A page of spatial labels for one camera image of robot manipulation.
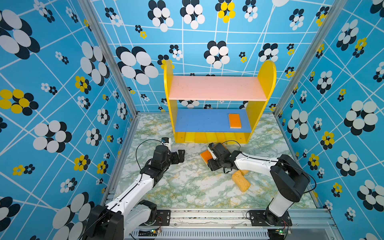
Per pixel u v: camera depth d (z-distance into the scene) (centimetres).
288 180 45
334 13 69
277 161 50
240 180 83
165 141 74
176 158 75
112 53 87
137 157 97
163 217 74
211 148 74
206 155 91
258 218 72
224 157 70
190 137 102
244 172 86
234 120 94
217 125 96
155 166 64
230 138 101
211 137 102
